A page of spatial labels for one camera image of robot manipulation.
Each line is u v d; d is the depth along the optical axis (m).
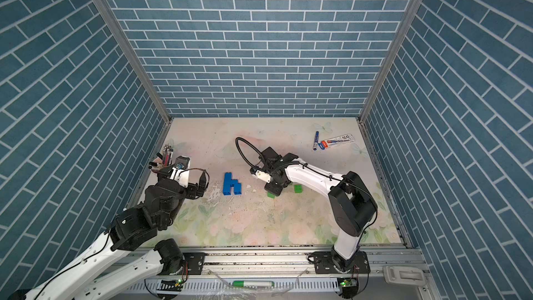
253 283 0.70
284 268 0.74
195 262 0.74
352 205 0.47
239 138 0.72
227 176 0.96
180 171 0.55
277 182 0.74
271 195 0.91
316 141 1.11
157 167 0.89
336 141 1.09
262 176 0.80
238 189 0.91
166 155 0.87
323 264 0.74
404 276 0.69
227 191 0.90
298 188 0.91
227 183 0.92
